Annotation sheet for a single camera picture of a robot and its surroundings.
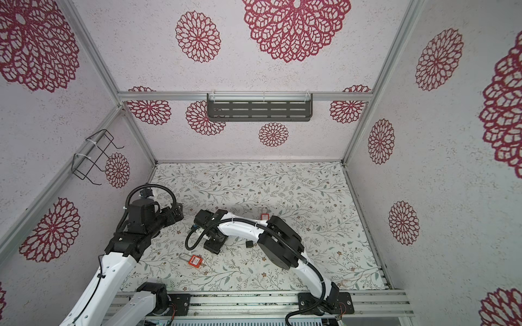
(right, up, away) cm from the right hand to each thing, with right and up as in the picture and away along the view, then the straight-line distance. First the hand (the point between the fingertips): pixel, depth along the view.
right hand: (214, 242), depth 88 cm
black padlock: (+16, -1, +1) cm, 16 cm away
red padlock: (+22, +9, +8) cm, 26 cm away
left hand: (-14, +14, -9) cm, 22 cm away
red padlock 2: (-6, -6, -5) cm, 10 cm away
